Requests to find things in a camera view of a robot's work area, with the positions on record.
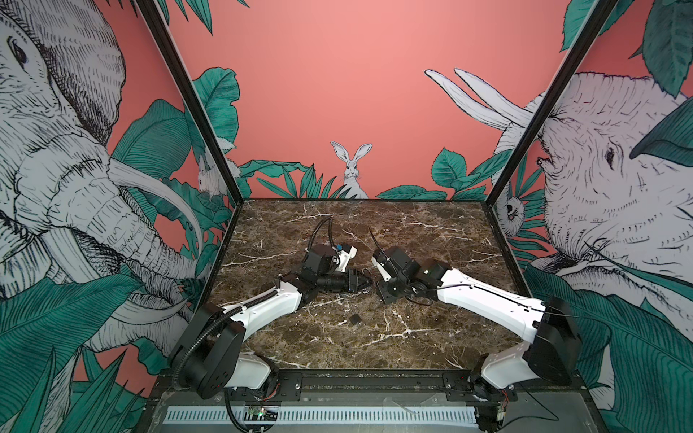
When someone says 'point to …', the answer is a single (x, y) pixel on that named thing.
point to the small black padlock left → (355, 319)
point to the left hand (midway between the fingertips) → (371, 280)
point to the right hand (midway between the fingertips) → (377, 288)
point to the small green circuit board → (262, 411)
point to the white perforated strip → (217, 416)
